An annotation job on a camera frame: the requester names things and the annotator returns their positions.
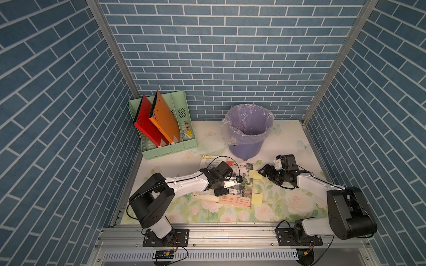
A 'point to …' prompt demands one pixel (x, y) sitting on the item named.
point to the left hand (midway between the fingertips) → (229, 186)
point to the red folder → (142, 120)
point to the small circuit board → (164, 254)
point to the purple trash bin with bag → (245, 127)
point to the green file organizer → (178, 105)
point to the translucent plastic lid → (210, 146)
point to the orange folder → (162, 116)
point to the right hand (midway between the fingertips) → (264, 173)
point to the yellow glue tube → (187, 128)
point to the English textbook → (240, 193)
